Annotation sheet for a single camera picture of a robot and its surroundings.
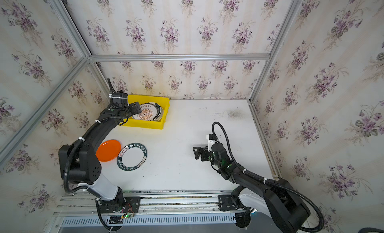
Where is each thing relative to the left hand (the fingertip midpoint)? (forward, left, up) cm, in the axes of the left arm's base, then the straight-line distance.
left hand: (131, 106), depth 89 cm
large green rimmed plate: (-23, -1, -20) cm, 31 cm away
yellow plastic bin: (+25, -14, -22) cm, 36 cm away
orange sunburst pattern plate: (+8, -6, -15) cm, 18 cm away
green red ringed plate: (+8, -13, -15) cm, 22 cm away
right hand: (-22, -40, -11) cm, 47 cm away
